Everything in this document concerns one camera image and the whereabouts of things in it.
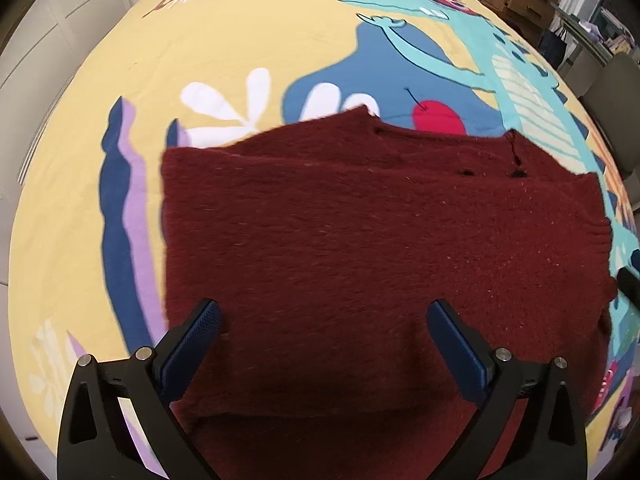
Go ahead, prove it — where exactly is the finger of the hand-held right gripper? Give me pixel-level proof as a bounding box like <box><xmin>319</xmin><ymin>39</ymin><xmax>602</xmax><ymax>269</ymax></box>
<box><xmin>617</xmin><ymin>267</ymin><xmax>640</xmax><ymax>308</ymax></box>

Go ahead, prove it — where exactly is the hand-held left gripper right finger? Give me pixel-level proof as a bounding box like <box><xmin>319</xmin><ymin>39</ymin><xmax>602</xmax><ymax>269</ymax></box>
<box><xmin>426</xmin><ymin>299</ymin><xmax>588</xmax><ymax>480</ymax></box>

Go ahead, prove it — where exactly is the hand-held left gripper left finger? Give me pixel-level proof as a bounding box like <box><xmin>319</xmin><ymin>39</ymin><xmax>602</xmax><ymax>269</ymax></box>
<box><xmin>56</xmin><ymin>298</ymin><xmax>222</xmax><ymax>480</ymax></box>

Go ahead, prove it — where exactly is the dark red knit sweater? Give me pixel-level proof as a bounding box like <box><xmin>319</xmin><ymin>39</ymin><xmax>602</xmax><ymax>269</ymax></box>
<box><xmin>160</xmin><ymin>105</ymin><xmax>617</xmax><ymax>480</ymax></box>

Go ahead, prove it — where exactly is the pink plastic toy case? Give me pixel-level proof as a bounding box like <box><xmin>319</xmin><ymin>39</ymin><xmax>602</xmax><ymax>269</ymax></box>
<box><xmin>600</xmin><ymin>390</ymin><xmax>635</xmax><ymax>456</ymax></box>

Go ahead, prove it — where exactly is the grey chair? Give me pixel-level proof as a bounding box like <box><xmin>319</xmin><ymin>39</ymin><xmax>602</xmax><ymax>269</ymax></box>
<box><xmin>582</xmin><ymin>52</ymin><xmax>640</xmax><ymax>176</ymax></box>

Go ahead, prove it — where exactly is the dark blue bag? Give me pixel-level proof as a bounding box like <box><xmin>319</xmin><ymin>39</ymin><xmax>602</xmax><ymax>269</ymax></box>
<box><xmin>537</xmin><ymin>27</ymin><xmax>571</xmax><ymax>67</ymax></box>

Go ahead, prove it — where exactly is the yellow dinosaur print bedsheet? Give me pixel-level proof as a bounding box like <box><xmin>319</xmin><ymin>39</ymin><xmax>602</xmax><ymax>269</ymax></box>
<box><xmin>7</xmin><ymin>0</ymin><xmax>640</xmax><ymax>480</ymax></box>

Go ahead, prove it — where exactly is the white wardrobe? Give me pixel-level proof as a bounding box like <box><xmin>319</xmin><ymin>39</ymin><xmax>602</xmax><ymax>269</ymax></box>
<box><xmin>0</xmin><ymin>0</ymin><xmax>138</xmax><ymax>286</ymax></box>

